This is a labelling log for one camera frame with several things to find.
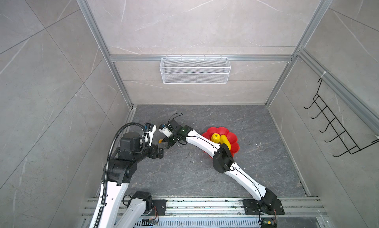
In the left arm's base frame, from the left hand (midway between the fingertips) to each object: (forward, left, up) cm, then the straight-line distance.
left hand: (157, 138), depth 69 cm
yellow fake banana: (+11, -38, -23) cm, 46 cm away
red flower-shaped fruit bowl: (+7, -45, -25) cm, 52 cm away
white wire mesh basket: (+52, -21, +3) cm, 56 cm away
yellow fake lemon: (+12, -33, -21) cm, 41 cm away
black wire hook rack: (-11, -82, +8) cm, 83 cm away
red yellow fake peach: (+12, +3, -23) cm, 26 cm away
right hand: (+14, 0, -27) cm, 30 cm away
